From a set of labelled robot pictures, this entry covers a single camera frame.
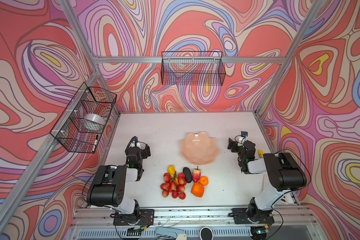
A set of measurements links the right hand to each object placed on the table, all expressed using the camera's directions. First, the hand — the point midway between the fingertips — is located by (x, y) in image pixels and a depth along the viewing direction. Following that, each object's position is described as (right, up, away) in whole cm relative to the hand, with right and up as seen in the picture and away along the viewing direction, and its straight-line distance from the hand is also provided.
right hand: (236, 141), depth 97 cm
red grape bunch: (-42, -21, -19) cm, 51 cm away
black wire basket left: (-86, +10, -25) cm, 90 cm away
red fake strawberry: (-28, -18, -13) cm, 36 cm away
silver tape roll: (-80, +13, -23) cm, 84 cm away
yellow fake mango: (-42, -16, -11) cm, 47 cm away
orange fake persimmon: (-28, -23, -20) cm, 42 cm away
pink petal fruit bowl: (-25, -5, +1) cm, 25 cm away
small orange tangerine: (-24, -20, -15) cm, 35 cm away
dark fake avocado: (-33, -18, -14) cm, 40 cm away
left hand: (-63, -2, -3) cm, 63 cm away
